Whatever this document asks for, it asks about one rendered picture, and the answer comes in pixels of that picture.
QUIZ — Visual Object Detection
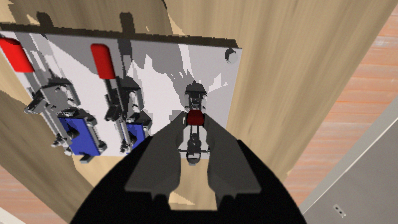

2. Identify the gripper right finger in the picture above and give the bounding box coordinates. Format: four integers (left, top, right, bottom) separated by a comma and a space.
202, 113, 307, 224

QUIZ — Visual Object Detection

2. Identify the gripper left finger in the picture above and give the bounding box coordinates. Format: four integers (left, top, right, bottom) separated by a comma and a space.
70, 112, 188, 224

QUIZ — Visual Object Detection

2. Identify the grey metal fixture plate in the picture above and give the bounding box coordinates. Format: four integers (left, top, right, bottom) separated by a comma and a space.
0, 30, 242, 156

